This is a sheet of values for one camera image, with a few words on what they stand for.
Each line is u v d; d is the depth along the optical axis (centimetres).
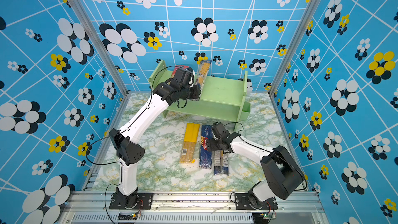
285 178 43
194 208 72
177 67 67
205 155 84
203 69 84
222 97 81
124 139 48
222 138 68
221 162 83
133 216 70
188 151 87
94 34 87
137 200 69
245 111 94
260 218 69
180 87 59
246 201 72
